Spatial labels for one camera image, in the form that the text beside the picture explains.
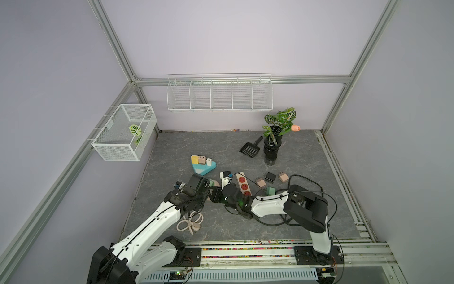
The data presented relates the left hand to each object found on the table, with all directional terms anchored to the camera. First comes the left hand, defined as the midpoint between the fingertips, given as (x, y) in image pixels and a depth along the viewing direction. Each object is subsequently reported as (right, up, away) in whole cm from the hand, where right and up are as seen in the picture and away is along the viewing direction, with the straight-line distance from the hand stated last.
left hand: (207, 194), depth 81 cm
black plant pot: (+34, +20, +24) cm, 46 cm away
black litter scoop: (+22, +20, +31) cm, 43 cm away
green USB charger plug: (+31, -1, +10) cm, 33 cm away
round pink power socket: (+4, +5, +2) cm, 6 cm away
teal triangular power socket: (-6, +12, +18) cm, 23 cm away
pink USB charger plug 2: (+40, +5, +16) cm, 43 cm away
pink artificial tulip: (+42, +31, +4) cm, 52 cm away
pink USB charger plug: (+27, +3, +14) cm, 30 cm away
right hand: (-1, +2, +3) cm, 4 cm away
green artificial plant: (+37, +34, +11) cm, 51 cm away
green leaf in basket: (-34, +30, 0) cm, 46 cm away
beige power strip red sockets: (+17, +2, +13) cm, 21 cm away
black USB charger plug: (+33, +5, +18) cm, 38 cm away
